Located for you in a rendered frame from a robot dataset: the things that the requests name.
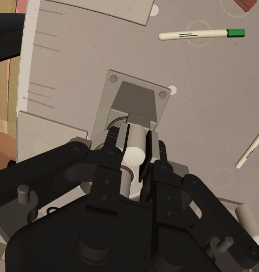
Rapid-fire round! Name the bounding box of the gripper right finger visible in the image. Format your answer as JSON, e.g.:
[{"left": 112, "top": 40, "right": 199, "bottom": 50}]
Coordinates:
[{"left": 138, "top": 130, "right": 259, "bottom": 269}]

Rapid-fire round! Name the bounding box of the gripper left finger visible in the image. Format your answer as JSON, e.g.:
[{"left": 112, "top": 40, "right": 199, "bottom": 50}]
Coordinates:
[{"left": 0, "top": 122, "right": 130, "bottom": 216}]

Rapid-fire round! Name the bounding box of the cream cylindrical lever handle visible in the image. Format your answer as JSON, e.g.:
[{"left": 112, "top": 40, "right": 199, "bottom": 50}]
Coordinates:
[{"left": 122, "top": 124, "right": 147, "bottom": 167}]

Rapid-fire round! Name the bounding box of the grey square flat plate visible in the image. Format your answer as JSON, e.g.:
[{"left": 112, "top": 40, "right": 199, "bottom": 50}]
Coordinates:
[{"left": 16, "top": 109, "right": 89, "bottom": 164}]

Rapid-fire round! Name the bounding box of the light grey spool stub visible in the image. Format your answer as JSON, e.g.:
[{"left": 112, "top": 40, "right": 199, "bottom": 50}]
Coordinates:
[{"left": 120, "top": 165, "right": 143, "bottom": 199}]

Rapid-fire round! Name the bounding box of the cream marker with green cap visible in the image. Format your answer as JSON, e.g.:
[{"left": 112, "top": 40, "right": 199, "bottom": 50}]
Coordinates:
[{"left": 158, "top": 28, "right": 246, "bottom": 41}]

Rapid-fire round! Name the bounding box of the orange rounded object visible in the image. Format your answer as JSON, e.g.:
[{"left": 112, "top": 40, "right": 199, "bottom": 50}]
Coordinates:
[{"left": 0, "top": 130, "right": 17, "bottom": 172}]

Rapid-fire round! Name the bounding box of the cream short cylinder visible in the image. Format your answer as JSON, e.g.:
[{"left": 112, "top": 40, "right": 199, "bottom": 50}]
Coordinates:
[{"left": 235, "top": 203, "right": 259, "bottom": 245}]

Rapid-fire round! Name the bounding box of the cream pen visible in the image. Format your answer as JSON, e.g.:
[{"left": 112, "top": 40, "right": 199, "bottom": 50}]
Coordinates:
[{"left": 235, "top": 125, "right": 259, "bottom": 170}]

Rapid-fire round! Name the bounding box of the black rounded object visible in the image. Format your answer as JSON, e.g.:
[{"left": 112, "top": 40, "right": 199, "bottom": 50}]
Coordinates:
[{"left": 0, "top": 12, "right": 26, "bottom": 64}]

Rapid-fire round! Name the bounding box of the large grey flat plate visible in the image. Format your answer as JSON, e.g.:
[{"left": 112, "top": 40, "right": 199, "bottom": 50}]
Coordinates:
[{"left": 45, "top": 0, "right": 156, "bottom": 27}]

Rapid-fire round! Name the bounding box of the red-brown flat block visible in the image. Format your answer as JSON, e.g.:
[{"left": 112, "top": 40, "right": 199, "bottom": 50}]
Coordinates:
[{"left": 233, "top": 0, "right": 258, "bottom": 13}]

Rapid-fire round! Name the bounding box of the brown gasket ring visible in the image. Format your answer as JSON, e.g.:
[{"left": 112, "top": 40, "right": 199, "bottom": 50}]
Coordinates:
[{"left": 106, "top": 116, "right": 128, "bottom": 131}]

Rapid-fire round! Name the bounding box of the grey bolted base plate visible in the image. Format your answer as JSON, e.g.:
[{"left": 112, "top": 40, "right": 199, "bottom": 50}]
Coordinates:
[{"left": 91, "top": 69, "right": 172, "bottom": 141}]

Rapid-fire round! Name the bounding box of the grey bracket block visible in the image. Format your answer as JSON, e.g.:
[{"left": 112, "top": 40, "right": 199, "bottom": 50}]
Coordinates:
[{"left": 109, "top": 81, "right": 158, "bottom": 131}]

